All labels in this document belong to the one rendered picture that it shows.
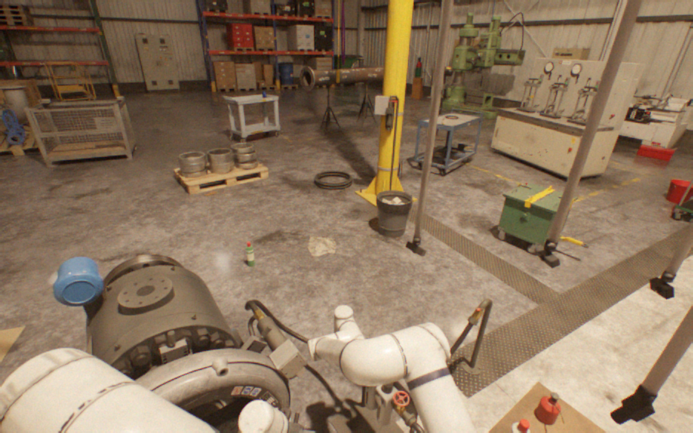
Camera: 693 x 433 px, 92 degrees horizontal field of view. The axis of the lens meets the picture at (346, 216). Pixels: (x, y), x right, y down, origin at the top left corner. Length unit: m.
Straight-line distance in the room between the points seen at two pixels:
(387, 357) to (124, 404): 0.60
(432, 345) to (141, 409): 0.69
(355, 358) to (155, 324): 0.91
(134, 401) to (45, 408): 0.10
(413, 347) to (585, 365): 2.10
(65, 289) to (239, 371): 0.84
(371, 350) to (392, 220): 2.78
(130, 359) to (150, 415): 1.10
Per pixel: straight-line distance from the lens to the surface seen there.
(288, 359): 1.42
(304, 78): 7.98
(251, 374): 1.33
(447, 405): 0.96
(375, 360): 0.92
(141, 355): 1.55
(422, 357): 0.96
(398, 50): 4.22
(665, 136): 9.67
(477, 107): 11.67
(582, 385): 2.81
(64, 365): 0.60
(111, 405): 0.52
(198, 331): 1.58
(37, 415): 0.57
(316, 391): 2.32
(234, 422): 1.46
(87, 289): 1.80
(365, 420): 2.22
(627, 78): 6.69
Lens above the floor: 1.89
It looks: 27 degrees down
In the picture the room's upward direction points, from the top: 1 degrees clockwise
